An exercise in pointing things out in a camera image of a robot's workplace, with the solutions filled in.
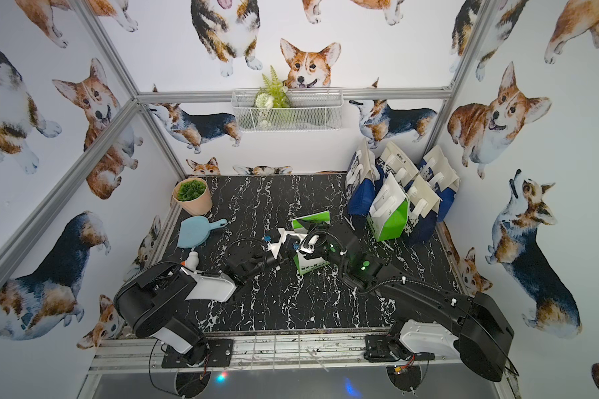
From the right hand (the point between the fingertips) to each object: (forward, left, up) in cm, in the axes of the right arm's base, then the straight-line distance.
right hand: (297, 221), depth 72 cm
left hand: (-2, -2, -9) cm, 10 cm away
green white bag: (+10, -30, -9) cm, 33 cm away
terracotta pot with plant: (+25, +46, -17) cm, 55 cm away
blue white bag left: (+26, -22, -8) cm, 35 cm away
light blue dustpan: (+14, +46, -27) cm, 55 cm away
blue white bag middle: (+31, -36, -7) cm, 48 cm away
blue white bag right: (+30, -52, -9) cm, 60 cm away
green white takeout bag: (-1, -1, -3) cm, 3 cm away
